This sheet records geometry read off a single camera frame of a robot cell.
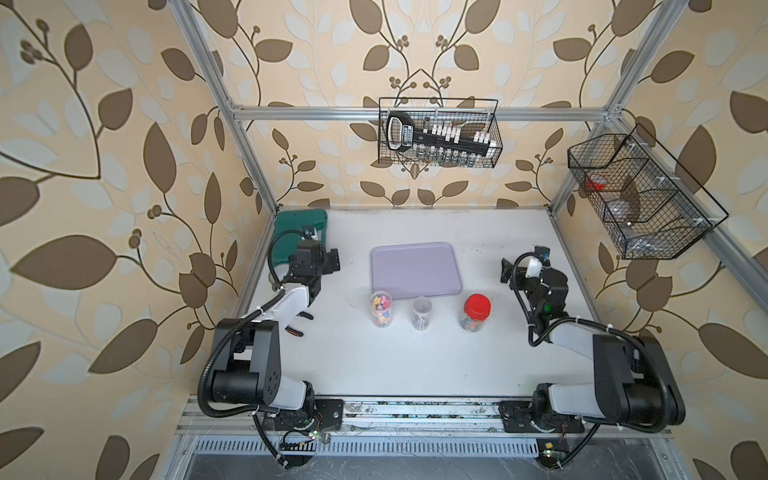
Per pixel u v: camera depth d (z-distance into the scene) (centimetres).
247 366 44
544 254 76
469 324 86
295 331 89
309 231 80
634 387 43
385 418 75
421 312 83
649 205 73
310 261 70
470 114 91
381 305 85
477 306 81
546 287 68
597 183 81
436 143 85
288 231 81
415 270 102
